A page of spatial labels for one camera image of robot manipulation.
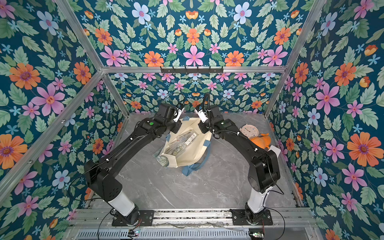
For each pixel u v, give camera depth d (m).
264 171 0.46
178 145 0.95
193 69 0.92
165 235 0.77
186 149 0.96
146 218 0.73
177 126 0.72
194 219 0.75
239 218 0.73
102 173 0.43
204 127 0.75
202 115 0.74
